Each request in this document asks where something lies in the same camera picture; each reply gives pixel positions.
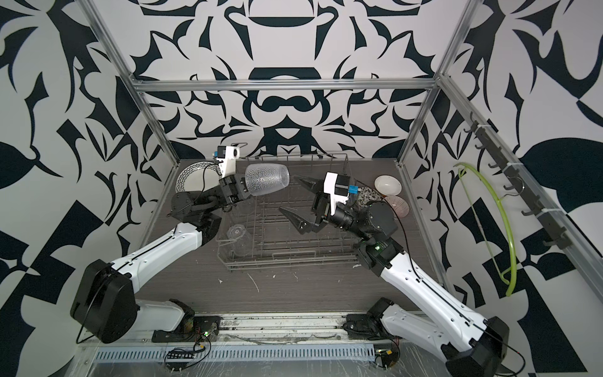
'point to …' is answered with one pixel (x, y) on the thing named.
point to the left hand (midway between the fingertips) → (263, 176)
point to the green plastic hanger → (511, 288)
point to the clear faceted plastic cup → (240, 239)
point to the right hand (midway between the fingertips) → (290, 191)
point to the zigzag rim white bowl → (197, 177)
